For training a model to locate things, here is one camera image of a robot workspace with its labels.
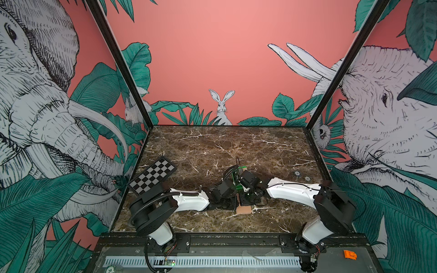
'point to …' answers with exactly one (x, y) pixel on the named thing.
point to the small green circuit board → (170, 262)
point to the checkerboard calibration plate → (155, 175)
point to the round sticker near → (307, 178)
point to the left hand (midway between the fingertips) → (240, 204)
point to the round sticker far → (297, 173)
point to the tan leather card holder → (243, 210)
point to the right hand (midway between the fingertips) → (239, 202)
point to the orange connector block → (350, 255)
